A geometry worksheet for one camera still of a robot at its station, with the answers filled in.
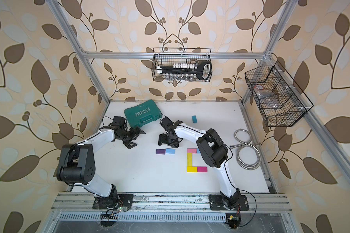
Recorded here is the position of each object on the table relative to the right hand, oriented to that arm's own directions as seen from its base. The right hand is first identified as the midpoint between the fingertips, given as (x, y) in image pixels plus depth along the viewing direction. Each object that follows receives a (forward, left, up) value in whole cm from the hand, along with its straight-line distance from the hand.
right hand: (164, 145), depth 94 cm
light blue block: (-4, -4, 0) cm, 6 cm away
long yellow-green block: (-10, -16, -2) cm, 18 cm away
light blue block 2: (-21, -17, +33) cm, 42 cm away
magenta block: (-16, -23, -2) cm, 28 cm away
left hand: (+4, +15, +7) cm, 17 cm away
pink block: (-5, -18, 0) cm, 18 cm away
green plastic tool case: (+25, +17, +3) cm, 31 cm away
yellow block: (-16, -17, -2) cm, 23 cm away
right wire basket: (+5, -63, +31) cm, 71 cm away
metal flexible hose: (-8, -53, -2) cm, 54 cm away
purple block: (-5, +2, 0) cm, 5 cm away
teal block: (+21, -22, -1) cm, 30 cm away
